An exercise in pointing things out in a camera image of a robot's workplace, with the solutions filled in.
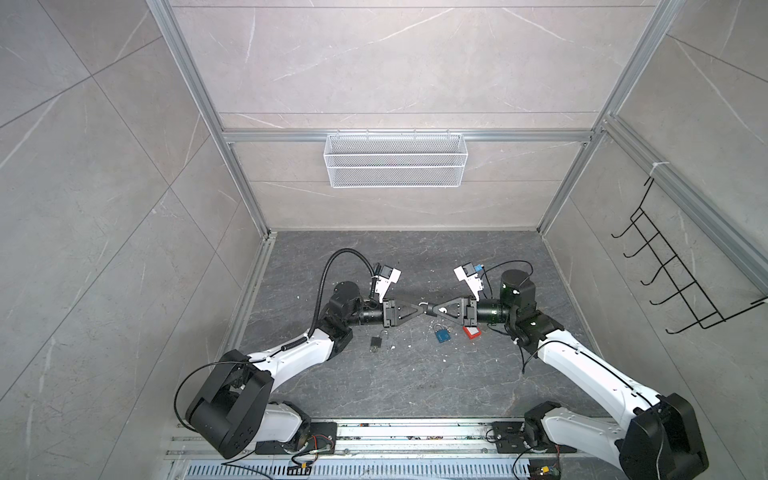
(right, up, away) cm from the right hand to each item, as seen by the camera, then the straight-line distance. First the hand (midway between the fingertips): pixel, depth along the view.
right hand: (435, 310), depth 71 cm
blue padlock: (+5, -11, +19) cm, 23 cm away
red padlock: (+14, -10, +19) cm, 26 cm away
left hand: (-3, +1, -1) cm, 3 cm away
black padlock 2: (-1, 0, -1) cm, 2 cm away
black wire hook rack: (+56, +4, -6) cm, 57 cm away
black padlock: (-15, -13, +19) cm, 28 cm away
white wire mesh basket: (-9, +46, +29) cm, 55 cm away
